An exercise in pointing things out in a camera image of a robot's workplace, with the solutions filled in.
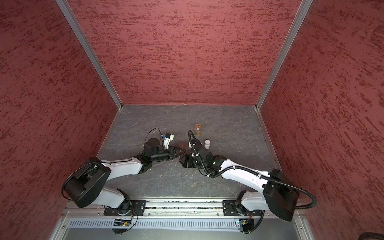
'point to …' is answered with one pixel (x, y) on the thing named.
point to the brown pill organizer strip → (183, 145)
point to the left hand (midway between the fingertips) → (184, 154)
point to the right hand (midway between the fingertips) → (182, 164)
